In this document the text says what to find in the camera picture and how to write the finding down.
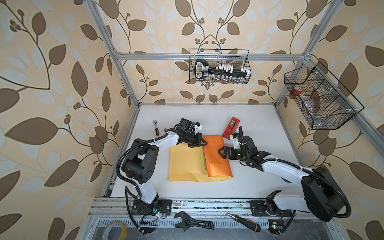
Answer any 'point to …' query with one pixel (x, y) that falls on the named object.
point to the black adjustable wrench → (186, 221)
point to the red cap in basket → (297, 90)
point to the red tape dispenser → (231, 128)
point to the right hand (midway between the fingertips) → (224, 153)
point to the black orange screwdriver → (246, 223)
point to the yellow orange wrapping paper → (187, 164)
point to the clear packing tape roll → (106, 232)
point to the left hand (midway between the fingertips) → (208, 142)
